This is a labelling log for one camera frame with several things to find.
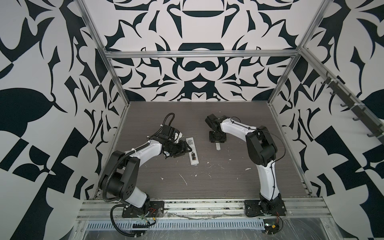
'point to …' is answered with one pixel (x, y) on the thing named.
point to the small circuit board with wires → (272, 226)
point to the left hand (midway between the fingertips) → (189, 149)
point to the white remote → (191, 142)
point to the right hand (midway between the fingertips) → (215, 140)
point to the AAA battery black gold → (193, 156)
